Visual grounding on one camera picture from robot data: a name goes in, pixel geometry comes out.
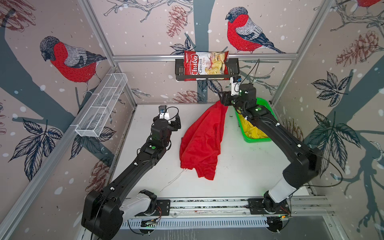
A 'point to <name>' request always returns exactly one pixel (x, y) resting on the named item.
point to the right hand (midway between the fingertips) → (219, 94)
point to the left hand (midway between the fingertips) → (170, 113)
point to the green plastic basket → (264, 104)
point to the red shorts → (200, 145)
